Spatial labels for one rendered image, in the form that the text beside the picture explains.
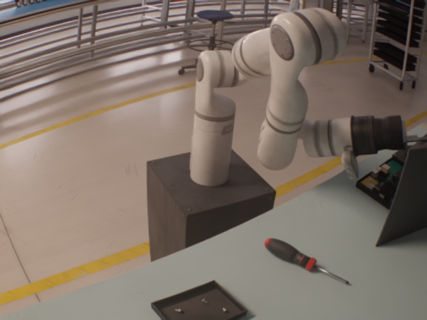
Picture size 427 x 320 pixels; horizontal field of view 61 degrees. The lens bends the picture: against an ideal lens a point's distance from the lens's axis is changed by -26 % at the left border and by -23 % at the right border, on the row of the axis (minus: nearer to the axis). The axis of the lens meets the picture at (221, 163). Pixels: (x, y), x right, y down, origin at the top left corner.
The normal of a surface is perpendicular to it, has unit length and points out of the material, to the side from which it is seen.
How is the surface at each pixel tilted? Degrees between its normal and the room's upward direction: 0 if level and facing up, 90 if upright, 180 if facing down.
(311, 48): 90
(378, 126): 40
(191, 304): 0
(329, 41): 81
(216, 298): 0
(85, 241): 0
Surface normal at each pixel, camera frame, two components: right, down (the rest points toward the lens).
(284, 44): -0.86, 0.42
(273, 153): -0.22, 0.67
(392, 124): -0.46, -0.39
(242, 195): 0.09, -0.85
